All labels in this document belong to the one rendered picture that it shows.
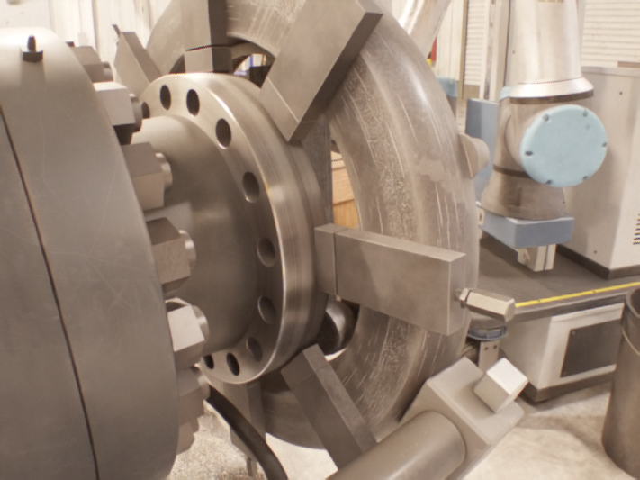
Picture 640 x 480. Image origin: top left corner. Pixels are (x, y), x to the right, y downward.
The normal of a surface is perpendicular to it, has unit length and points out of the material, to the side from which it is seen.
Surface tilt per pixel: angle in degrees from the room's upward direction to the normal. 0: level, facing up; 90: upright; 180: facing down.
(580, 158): 95
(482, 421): 23
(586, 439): 0
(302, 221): 72
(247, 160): 90
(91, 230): 64
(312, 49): 90
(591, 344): 90
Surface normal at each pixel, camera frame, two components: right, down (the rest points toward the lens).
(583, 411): 0.00, -0.94
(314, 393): -0.73, 0.23
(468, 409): 0.26, -0.77
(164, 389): 0.67, 0.33
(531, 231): 0.28, 0.32
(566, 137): -0.12, 0.42
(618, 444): -0.99, 0.10
